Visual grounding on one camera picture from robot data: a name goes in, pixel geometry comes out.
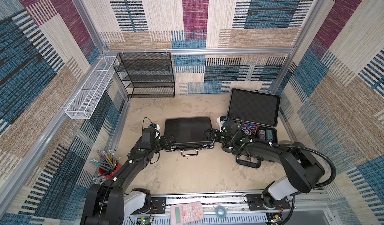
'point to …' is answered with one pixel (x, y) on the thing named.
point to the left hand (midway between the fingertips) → (171, 138)
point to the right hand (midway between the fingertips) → (211, 135)
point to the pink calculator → (186, 214)
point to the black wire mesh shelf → (146, 75)
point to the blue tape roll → (223, 207)
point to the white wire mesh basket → (84, 104)
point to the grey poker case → (259, 113)
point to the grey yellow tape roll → (286, 142)
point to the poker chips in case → (251, 129)
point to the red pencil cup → (109, 164)
